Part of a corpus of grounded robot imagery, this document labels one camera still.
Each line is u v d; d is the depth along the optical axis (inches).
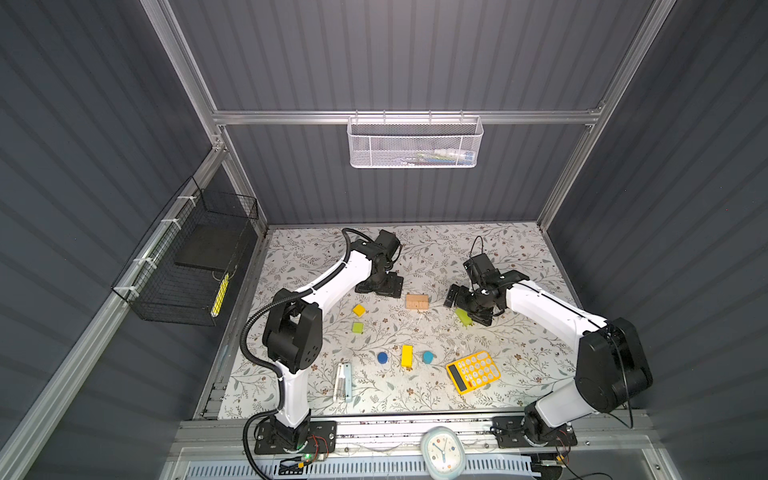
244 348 18.1
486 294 25.3
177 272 28.3
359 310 37.9
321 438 28.5
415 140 48.7
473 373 32.5
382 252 28.2
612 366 18.1
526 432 28.2
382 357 34.2
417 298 39.2
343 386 31.3
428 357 34.1
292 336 19.7
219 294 27.2
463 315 31.8
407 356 34.1
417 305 37.9
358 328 36.4
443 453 27.3
